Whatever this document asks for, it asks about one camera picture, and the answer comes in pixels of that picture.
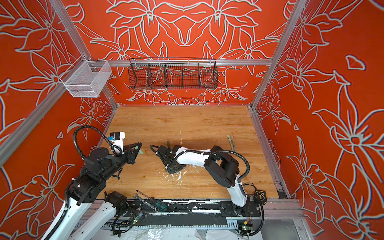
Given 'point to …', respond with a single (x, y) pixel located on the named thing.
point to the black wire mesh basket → (173, 73)
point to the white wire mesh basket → (86, 78)
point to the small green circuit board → (246, 228)
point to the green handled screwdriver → (155, 202)
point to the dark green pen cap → (168, 143)
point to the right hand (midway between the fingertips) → (171, 169)
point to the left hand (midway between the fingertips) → (139, 143)
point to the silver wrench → (156, 209)
